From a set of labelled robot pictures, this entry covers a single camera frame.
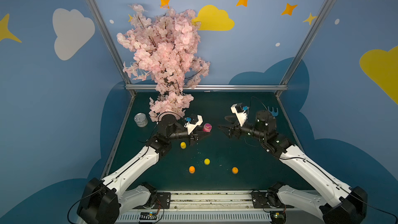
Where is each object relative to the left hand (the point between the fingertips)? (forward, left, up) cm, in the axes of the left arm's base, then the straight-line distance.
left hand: (210, 127), depth 69 cm
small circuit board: (-32, +28, -30) cm, 52 cm away
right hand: (+3, -7, +1) cm, 8 cm away
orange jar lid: (-10, -15, -27) cm, 33 cm away
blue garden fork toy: (+30, -49, -28) cm, 64 cm away
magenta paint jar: (-3, +1, +3) cm, 5 cm away
